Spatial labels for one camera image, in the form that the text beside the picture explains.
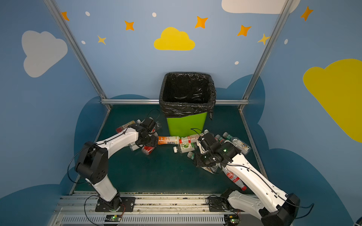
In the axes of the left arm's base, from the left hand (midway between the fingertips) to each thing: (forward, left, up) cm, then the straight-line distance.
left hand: (151, 142), depth 92 cm
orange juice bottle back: (+3, -11, -2) cm, 12 cm away
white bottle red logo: (-21, -51, -3) cm, 56 cm away
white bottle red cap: (+2, -26, +1) cm, 26 cm away
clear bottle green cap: (-16, -39, -1) cm, 42 cm away
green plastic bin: (+10, -23, +6) cm, 26 cm away
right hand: (-17, -28, +11) cm, 34 cm away
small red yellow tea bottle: (-5, +2, -2) cm, 6 cm away
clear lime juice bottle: (-1, -22, -3) cm, 22 cm away
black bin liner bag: (+26, -22, +20) cm, 40 cm away
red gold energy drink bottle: (+11, +25, -1) cm, 27 cm away
